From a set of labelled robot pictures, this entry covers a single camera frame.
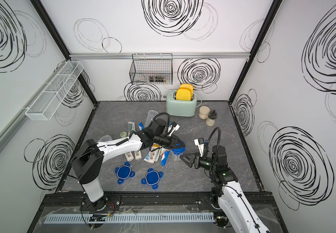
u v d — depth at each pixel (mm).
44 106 718
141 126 1051
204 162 664
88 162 462
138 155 888
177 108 1051
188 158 754
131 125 1024
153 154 882
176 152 772
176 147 724
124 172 827
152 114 1082
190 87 996
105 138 914
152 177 815
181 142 756
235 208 489
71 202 755
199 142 705
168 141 722
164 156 891
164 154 905
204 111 1053
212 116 972
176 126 767
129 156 874
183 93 987
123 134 993
